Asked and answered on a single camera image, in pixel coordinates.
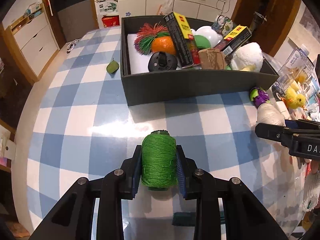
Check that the green crochet rattle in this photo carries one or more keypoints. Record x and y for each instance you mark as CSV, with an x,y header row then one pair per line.
x,y
202,42

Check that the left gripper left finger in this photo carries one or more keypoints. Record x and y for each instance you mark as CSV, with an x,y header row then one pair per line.
x,y
120,184

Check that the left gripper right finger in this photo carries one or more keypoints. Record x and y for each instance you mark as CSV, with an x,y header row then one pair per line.
x,y
197,184

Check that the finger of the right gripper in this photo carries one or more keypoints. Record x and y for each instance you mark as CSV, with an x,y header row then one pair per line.
x,y
302,124
275,133

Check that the black storage tray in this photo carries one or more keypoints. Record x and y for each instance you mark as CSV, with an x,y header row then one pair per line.
x,y
175,84

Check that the clear plastic water bottle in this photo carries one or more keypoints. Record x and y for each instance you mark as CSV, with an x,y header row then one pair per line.
x,y
293,66

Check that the garlic bulb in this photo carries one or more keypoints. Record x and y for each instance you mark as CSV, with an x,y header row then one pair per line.
x,y
268,114

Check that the orange mandarin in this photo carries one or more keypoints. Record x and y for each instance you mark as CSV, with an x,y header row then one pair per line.
x,y
163,44

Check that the green thread spool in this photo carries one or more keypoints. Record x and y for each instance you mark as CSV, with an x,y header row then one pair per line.
x,y
159,160

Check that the white drawer unit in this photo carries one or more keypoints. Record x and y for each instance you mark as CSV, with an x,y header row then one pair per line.
x,y
31,43

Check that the black round cap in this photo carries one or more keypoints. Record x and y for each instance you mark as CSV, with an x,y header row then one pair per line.
x,y
161,61

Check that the open white book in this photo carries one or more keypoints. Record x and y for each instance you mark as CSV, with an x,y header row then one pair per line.
x,y
138,63

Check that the purple green spinner toy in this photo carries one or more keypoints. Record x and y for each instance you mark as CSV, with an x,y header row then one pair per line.
x,y
258,96

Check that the pair of sneakers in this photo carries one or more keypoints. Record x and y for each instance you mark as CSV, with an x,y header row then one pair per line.
x,y
71,45

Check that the white cabinet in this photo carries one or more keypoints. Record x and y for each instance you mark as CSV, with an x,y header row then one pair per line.
x,y
206,10

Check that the orange plastic bag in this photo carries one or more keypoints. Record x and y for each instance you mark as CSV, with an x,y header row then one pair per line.
x,y
166,7

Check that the white pink plush bunny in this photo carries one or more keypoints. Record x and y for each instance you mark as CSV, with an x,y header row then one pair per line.
x,y
248,58

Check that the orange rubber string ball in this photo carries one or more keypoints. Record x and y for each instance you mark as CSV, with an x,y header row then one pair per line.
x,y
146,35

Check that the white power adapter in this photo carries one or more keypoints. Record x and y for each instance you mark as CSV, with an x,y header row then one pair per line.
x,y
281,107

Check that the yellow chick toy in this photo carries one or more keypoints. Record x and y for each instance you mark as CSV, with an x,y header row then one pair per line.
x,y
294,100

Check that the brown waffle pouch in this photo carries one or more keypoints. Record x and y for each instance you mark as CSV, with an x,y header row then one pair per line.
x,y
212,59

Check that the yellow glue box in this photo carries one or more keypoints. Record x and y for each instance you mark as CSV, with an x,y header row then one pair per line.
x,y
232,41
183,39

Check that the gloved right hand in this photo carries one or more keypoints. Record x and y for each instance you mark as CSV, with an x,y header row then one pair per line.
x,y
311,188

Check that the green leaf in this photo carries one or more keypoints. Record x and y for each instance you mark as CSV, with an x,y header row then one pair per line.
x,y
112,67

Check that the brown wooden door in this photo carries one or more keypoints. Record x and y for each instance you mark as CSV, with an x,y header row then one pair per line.
x,y
270,21

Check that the holographic small box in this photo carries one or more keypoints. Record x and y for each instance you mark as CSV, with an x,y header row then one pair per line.
x,y
223,25

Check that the white baymax figure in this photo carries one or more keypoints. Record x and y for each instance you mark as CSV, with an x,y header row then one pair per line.
x,y
209,33

